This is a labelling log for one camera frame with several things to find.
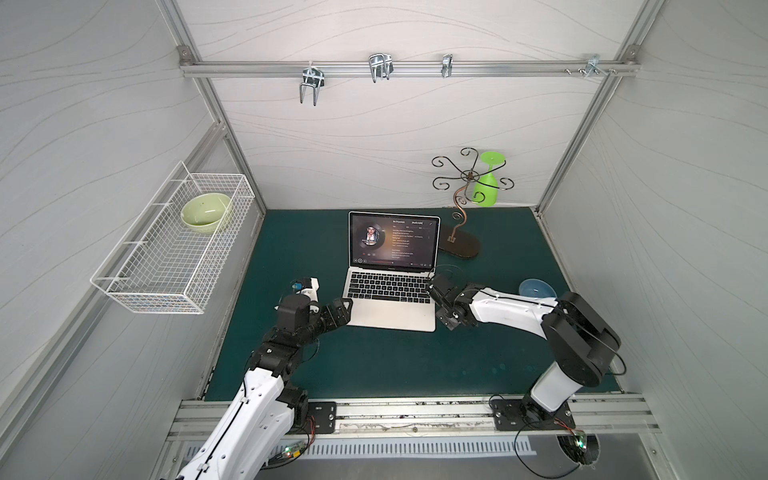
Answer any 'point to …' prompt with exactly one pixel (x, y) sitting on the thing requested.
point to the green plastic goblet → (485, 190)
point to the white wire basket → (170, 256)
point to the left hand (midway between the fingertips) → (341, 305)
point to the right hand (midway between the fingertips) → (462, 300)
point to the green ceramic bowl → (203, 213)
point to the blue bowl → (538, 288)
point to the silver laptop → (390, 259)
